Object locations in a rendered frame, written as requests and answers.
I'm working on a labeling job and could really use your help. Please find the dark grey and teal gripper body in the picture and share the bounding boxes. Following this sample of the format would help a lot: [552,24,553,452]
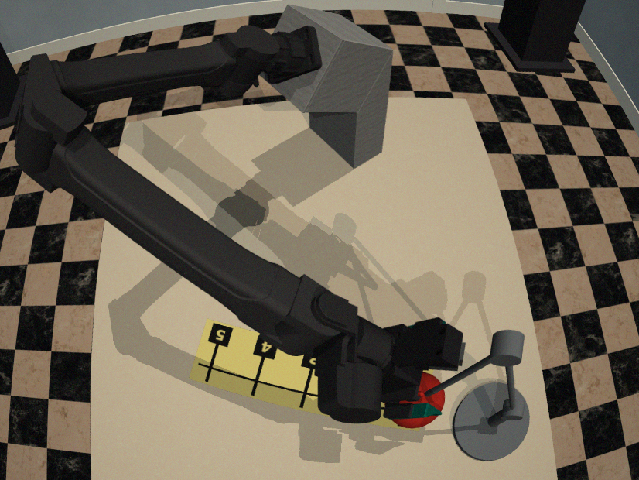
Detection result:
[379,317,443,419]

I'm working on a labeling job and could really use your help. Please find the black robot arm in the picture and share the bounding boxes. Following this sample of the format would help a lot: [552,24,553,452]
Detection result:
[14,25,466,423]

